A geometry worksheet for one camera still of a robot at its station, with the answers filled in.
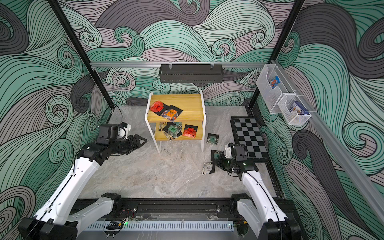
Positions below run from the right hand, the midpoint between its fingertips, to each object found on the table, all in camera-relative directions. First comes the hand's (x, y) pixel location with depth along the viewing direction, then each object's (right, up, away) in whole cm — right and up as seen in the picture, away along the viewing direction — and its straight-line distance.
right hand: (217, 162), depth 82 cm
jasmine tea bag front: (+1, +11, +18) cm, 21 cm away
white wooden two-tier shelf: (-14, +27, -10) cm, 32 cm away
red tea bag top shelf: (-31, +30, -8) cm, 44 cm away
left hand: (-39, +13, -9) cm, 42 cm away
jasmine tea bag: (+2, +1, +10) cm, 11 cm away
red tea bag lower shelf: (-15, +17, +4) cm, 23 cm away
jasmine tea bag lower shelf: (-25, +18, +3) cm, 31 cm away
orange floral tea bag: (-24, +27, -10) cm, 38 cm away
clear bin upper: (+31, +37, +1) cm, 49 cm away
